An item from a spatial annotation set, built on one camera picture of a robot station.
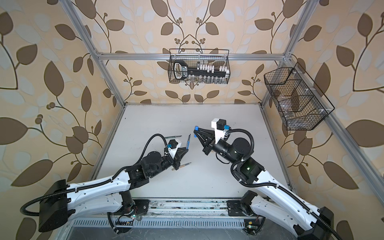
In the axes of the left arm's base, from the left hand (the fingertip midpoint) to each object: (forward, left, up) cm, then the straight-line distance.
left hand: (187, 149), depth 71 cm
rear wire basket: (+53, -17, +14) cm, 57 cm away
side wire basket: (+28, -59, +9) cm, 66 cm away
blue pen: (+2, 0, +3) cm, 4 cm away
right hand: (0, -4, +15) cm, 15 cm away
